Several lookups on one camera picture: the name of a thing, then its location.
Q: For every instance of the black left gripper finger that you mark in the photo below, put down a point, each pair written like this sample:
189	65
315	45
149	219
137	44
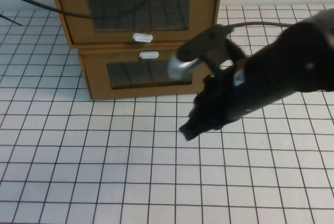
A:
190	130

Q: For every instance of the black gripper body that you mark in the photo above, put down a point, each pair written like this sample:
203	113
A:
222	101

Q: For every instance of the brown cardboard shoebox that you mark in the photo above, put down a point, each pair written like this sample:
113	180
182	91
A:
117	73
108	23

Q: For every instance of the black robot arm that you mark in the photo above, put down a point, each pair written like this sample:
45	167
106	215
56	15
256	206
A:
299	60

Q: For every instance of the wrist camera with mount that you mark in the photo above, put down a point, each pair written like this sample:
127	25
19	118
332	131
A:
211	47

